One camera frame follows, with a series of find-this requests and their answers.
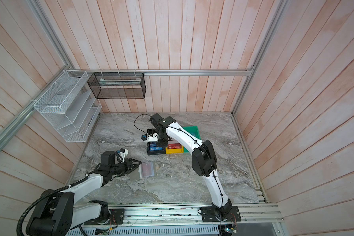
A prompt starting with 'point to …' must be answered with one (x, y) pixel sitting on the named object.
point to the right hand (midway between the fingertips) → (160, 141)
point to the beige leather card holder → (145, 169)
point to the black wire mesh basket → (118, 85)
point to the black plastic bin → (156, 148)
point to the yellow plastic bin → (174, 150)
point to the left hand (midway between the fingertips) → (140, 166)
